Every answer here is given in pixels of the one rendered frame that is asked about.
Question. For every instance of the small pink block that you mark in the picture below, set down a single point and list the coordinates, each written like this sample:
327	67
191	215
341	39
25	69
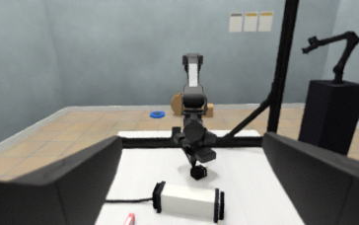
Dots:
130	219

